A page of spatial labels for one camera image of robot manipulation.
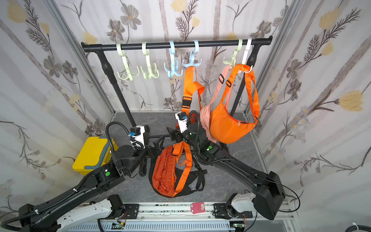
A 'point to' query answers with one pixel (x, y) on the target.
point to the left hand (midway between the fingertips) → (158, 136)
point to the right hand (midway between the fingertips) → (176, 123)
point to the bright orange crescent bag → (224, 128)
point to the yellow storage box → (95, 152)
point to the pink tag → (197, 208)
